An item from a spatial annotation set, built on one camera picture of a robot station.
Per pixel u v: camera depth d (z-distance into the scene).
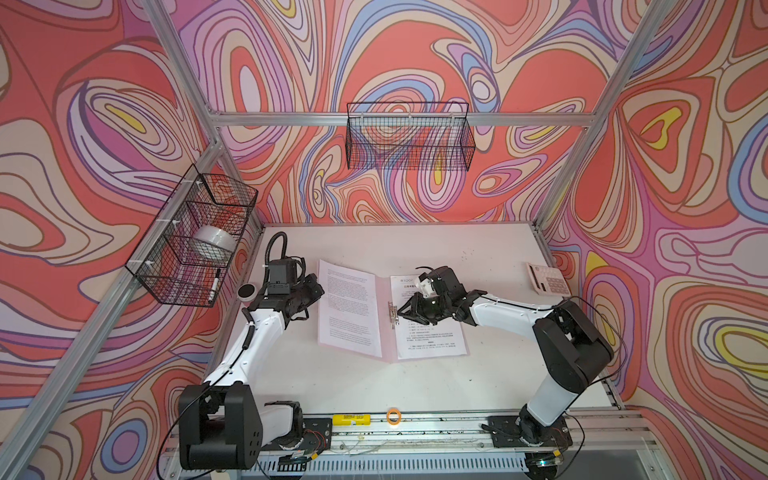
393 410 0.78
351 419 0.75
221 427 0.40
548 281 1.01
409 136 0.97
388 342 0.88
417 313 0.77
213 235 0.72
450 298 0.71
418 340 0.89
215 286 0.71
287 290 0.64
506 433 0.72
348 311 0.88
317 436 0.72
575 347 0.48
